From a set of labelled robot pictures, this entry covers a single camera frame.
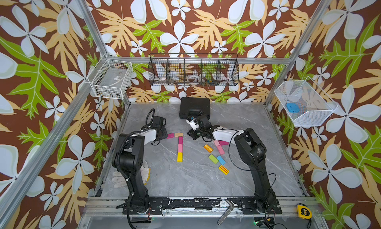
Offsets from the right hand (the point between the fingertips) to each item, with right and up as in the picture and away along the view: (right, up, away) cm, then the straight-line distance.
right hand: (188, 131), depth 101 cm
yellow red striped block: (+21, -22, -16) cm, 34 cm away
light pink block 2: (+18, -7, -5) cm, 20 cm away
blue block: (+20, -17, -11) cm, 29 cm away
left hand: (-17, -1, +1) cm, 17 cm away
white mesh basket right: (+67, +17, -19) cm, 71 cm away
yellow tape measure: (+56, -36, -30) cm, 73 cm away
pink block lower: (+21, -11, -7) cm, 25 cm away
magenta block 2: (-5, -6, -2) cm, 8 cm away
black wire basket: (+3, +42, -4) cm, 42 cm away
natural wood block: (-8, -3, +1) cm, 8 cm away
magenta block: (-12, -3, 0) cm, 13 cm away
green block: (+15, -16, -10) cm, 25 cm away
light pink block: (-5, -10, -7) cm, 13 cm away
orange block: (+13, -10, -7) cm, 18 cm away
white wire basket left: (-46, +32, -16) cm, 58 cm away
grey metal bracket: (+18, -39, -30) cm, 52 cm away
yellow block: (-5, -15, -10) cm, 19 cm away
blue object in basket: (+59, +15, -19) cm, 64 cm away
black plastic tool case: (-2, +21, +15) cm, 26 cm away
